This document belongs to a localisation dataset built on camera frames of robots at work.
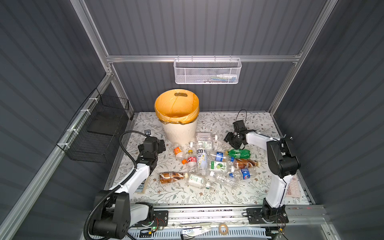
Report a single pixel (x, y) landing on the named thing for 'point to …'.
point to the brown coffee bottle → (245, 163)
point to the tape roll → (223, 229)
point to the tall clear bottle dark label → (202, 167)
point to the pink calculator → (293, 189)
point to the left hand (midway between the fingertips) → (154, 142)
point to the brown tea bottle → (169, 177)
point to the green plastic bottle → (244, 154)
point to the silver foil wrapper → (195, 231)
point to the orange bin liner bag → (176, 106)
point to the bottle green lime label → (220, 166)
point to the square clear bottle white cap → (206, 136)
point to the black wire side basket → (94, 134)
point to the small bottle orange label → (178, 151)
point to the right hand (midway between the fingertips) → (228, 140)
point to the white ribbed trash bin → (180, 134)
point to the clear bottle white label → (202, 144)
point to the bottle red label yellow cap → (192, 165)
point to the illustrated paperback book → (141, 189)
